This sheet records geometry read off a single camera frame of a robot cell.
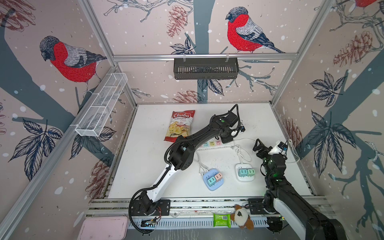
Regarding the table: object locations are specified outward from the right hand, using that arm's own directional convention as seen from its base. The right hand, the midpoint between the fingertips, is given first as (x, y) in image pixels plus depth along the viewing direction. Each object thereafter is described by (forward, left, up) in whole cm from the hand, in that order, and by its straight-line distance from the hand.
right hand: (262, 144), depth 83 cm
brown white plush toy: (-35, +15, -9) cm, 39 cm away
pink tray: (-42, +80, -9) cm, 90 cm away
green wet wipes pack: (-36, +24, -11) cm, 45 cm away
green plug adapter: (-15, +8, -5) cm, 18 cm away
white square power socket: (-9, +9, -11) cm, 17 cm away
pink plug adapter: (-18, +26, -4) cm, 32 cm away
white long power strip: (+4, +25, -9) cm, 27 cm away
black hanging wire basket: (+49, +33, +19) cm, 62 cm away
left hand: (+7, +18, -4) cm, 20 cm away
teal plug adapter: (-15, +13, -5) cm, 20 cm away
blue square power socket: (-14, +30, -10) cm, 35 cm away
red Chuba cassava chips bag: (+17, +50, -5) cm, 53 cm away
